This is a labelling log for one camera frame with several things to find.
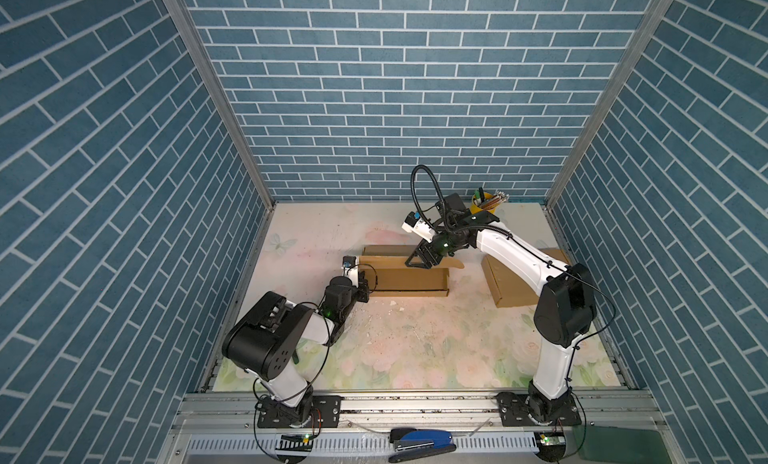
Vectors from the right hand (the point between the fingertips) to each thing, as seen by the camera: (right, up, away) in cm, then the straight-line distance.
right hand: (410, 254), depth 85 cm
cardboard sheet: (-6, -8, +11) cm, 15 cm away
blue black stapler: (0, -42, -17) cm, 46 cm away
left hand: (-14, -7, +9) cm, 18 cm away
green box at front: (+43, -43, -17) cm, 63 cm away
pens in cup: (+28, +17, +20) cm, 39 cm away
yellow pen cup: (+25, +14, +22) cm, 36 cm away
